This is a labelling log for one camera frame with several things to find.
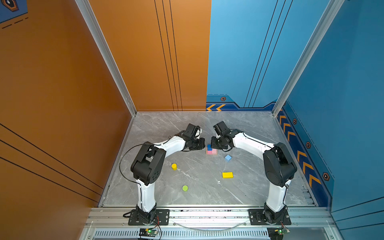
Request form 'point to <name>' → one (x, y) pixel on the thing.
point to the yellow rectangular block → (227, 175)
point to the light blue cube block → (228, 158)
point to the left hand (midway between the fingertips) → (206, 144)
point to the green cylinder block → (185, 188)
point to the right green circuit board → (277, 233)
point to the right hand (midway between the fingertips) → (211, 145)
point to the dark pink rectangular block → (209, 152)
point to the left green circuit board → (148, 232)
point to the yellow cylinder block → (174, 166)
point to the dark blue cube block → (209, 147)
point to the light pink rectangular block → (214, 151)
